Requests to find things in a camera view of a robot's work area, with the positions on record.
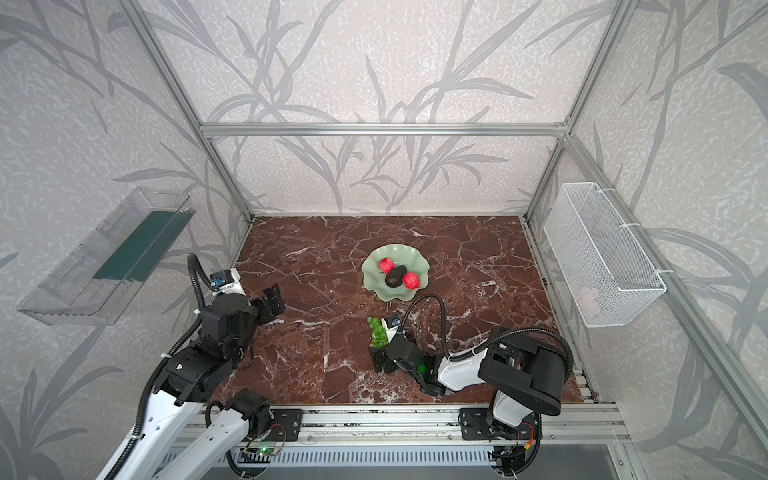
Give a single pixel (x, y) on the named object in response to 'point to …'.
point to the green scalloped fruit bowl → (403, 255)
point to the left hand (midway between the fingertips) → (270, 282)
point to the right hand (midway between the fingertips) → (381, 334)
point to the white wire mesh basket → (607, 278)
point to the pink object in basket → (589, 301)
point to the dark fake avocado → (394, 277)
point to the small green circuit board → (268, 451)
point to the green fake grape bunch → (380, 335)
